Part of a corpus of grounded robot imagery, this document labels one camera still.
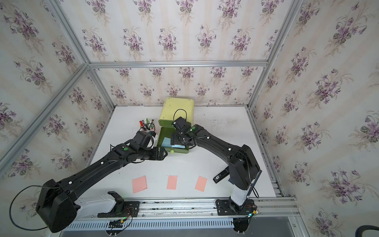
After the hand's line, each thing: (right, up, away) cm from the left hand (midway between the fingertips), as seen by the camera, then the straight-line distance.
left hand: (163, 155), depth 80 cm
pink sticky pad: (-14, -17, +2) cm, 22 cm away
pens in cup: (-14, +16, +16) cm, 27 cm away
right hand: (+8, +7, +5) cm, 12 cm away
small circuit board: (-22, -32, -8) cm, 40 cm away
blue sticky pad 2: (+8, +5, +2) cm, 10 cm away
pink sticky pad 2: (+5, -16, +2) cm, 17 cm away
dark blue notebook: (+38, -15, +2) cm, 41 cm away
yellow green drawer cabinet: (+5, +26, +9) cm, 28 cm away
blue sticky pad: (0, +5, +12) cm, 13 cm away
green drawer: (0, +12, +11) cm, 16 cm away
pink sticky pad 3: (+21, -17, +2) cm, 27 cm away
